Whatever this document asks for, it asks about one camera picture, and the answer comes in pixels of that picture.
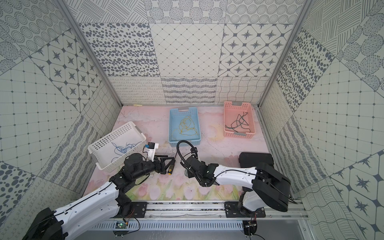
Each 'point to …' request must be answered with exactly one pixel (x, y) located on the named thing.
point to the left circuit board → (120, 224)
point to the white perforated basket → (110, 150)
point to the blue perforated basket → (175, 117)
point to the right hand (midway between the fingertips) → (192, 166)
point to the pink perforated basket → (231, 109)
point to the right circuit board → (250, 227)
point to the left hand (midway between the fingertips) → (173, 160)
